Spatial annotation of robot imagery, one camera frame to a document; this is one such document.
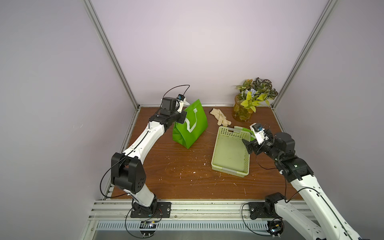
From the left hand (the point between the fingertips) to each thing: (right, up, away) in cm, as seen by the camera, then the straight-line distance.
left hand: (185, 111), depth 85 cm
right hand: (+35, -11, -13) cm, 39 cm away
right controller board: (+44, -57, -15) cm, 74 cm away
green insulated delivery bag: (+6, -7, +4) cm, 10 cm away
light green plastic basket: (+28, -27, +8) cm, 39 cm away
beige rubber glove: (+25, -3, +25) cm, 36 cm away
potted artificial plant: (+42, +11, +8) cm, 44 cm away
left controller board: (-18, -57, -13) cm, 61 cm away
